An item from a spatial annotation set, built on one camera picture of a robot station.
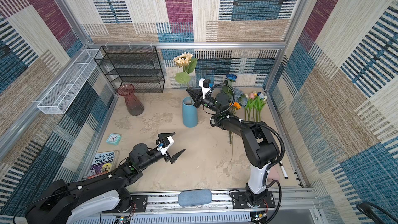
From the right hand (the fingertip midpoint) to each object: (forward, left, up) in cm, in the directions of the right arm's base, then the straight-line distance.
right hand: (186, 90), depth 80 cm
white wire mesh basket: (-9, +57, +5) cm, 58 cm away
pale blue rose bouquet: (+14, -33, -22) cm, 42 cm away
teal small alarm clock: (-11, +46, -27) cm, 54 cm away
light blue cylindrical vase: (-4, -1, -13) cm, 14 cm away
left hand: (-21, +4, -12) cm, 24 cm away
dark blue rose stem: (+26, -28, -16) cm, 41 cm away
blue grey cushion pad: (-43, -3, -27) cm, 51 cm away
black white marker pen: (-32, -49, -29) cm, 65 cm away
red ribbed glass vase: (+8, +36, -22) cm, 43 cm away
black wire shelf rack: (+34, +36, -9) cm, 50 cm away
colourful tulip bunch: (+13, -45, -26) cm, 54 cm away
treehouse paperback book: (-26, +47, -27) cm, 60 cm away
